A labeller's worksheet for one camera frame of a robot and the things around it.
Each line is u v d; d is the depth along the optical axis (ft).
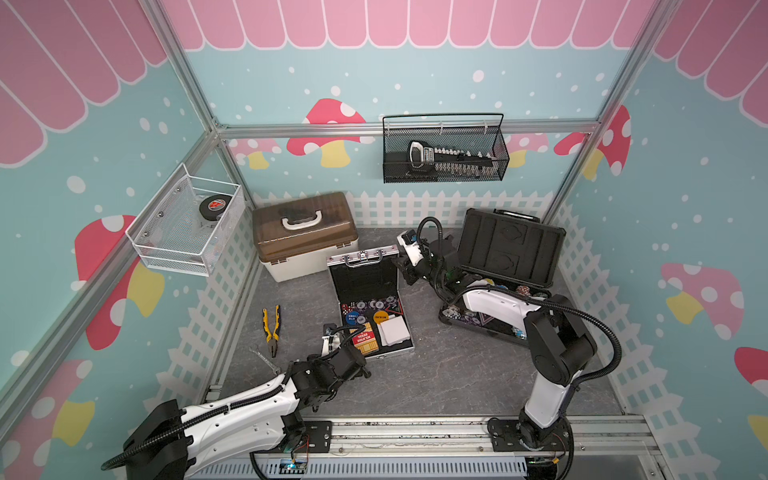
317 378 1.98
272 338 2.96
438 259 2.20
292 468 2.37
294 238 2.99
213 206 2.60
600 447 2.42
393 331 2.94
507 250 3.34
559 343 1.58
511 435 2.44
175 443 1.37
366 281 3.02
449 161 2.87
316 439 2.44
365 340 2.86
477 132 3.02
